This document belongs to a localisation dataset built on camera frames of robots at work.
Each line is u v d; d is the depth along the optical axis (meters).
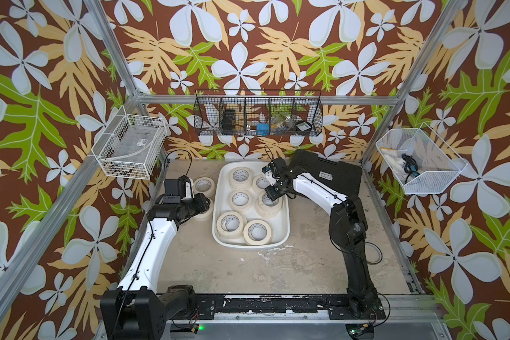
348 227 0.56
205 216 0.94
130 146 0.80
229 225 0.95
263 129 0.94
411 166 0.81
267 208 0.93
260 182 1.09
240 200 1.04
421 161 0.82
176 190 0.61
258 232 0.91
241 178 1.08
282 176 0.76
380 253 0.86
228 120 0.98
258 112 0.98
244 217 0.93
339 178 1.05
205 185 1.08
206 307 0.74
